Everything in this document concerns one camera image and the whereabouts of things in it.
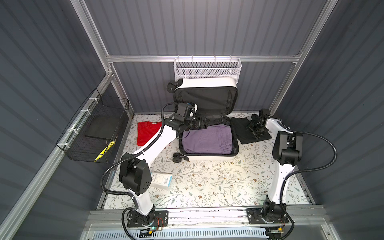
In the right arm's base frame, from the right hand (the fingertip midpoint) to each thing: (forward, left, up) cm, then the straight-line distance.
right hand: (251, 132), depth 105 cm
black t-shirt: (-3, +6, 0) cm, 7 cm away
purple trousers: (-7, +27, +2) cm, 28 cm away
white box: (-36, +59, +2) cm, 69 cm away
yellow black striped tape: (-29, +81, +26) cm, 90 cm away
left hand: (-10, +35, +22) cm, 42 cm away
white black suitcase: (+6, +26, +26) cm, 38 cm away
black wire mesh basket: (-15, +92, +26) cm, 97 cm away
